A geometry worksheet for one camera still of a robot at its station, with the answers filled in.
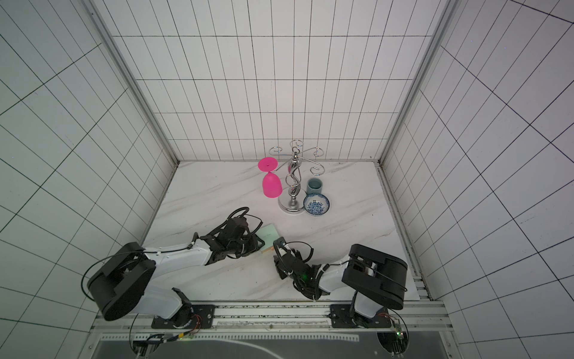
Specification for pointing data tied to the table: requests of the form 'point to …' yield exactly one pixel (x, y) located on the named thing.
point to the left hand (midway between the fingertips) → (259, 247)
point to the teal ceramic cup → (314, 186)
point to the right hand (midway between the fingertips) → (279, 249)
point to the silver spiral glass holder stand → (293, 200)
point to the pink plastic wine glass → (272, 185)
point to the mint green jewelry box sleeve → (268, 234)
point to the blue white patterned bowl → (316, 204)
